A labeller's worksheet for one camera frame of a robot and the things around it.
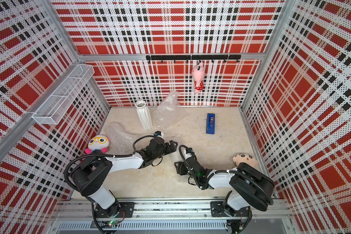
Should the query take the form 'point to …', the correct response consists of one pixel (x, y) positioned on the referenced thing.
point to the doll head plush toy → (245, 158)
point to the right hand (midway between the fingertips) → (180, 163)
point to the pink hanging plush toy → (198, 72)
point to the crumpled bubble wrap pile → (168, 112)
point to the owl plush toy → (99, 142)
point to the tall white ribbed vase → (144, 114)
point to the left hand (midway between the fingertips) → (175, 145)
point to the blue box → (210, 124)
